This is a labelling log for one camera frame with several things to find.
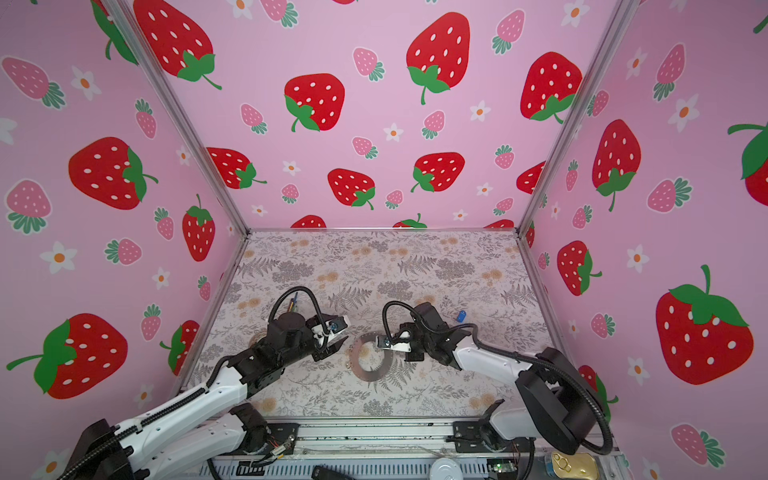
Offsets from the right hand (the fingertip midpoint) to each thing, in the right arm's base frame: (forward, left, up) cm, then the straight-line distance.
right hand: (393, 335), depth 86 cm
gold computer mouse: (-25, -47, -3) cm, 53 cm away
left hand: (-2, +14, +9) cm, 17 cm away
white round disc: (-30, -16, -1) cm, 34 cm away
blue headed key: (+13, -21, -7) cm, 25 cm away
